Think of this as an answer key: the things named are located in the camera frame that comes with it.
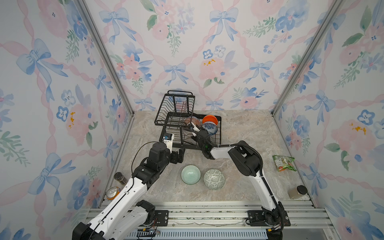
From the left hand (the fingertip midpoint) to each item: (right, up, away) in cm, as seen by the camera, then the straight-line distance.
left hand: (177, 145), depth 78 cm
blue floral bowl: (+21, +9, +29) cm, 37 cm away
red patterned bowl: (+8, +16, +30) cm, 34 cm away
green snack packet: (+62, -11, +11) cm, 64 cm away
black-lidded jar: (+60, -23, -3) cm, 65 cm away
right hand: (+11, +12, +23) cm, 29 cm away
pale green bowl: (+7, -18, +9) cm, 21 cm away
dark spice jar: (-30, -16, 0) cm, 34 cm away
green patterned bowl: (+20, -20, +8) cm, 30 cm away
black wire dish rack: (-5, +19, +33) cm, 38 cm away
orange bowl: (+20, +16, +29) cm, 39 cm away
